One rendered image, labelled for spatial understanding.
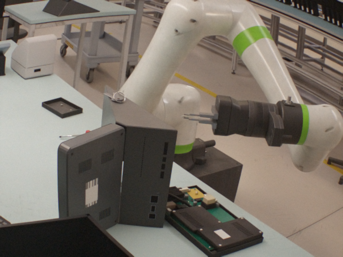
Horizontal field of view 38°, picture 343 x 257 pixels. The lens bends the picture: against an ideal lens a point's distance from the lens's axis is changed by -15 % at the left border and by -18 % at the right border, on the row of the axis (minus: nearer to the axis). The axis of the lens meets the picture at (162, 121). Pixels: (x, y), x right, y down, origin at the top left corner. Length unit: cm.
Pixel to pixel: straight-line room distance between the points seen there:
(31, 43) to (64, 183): 97
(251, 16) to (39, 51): 76
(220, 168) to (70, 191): 98
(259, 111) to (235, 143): 299
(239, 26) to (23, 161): 65
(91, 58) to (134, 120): 389
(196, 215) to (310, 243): 196
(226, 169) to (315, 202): 173
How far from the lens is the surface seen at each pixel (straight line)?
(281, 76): 137
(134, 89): 155
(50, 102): 164
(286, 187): 362
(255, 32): 142
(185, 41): 139
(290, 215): 327
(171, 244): 104
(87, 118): 156
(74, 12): 259
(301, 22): 492
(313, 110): 120
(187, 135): 174
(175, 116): 168
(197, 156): 184
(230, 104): 114
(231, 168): 185
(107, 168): 99
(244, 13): 145
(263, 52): 139
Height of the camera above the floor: 158
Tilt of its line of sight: 21 degrees down
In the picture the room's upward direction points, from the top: 7 degrees clockwise
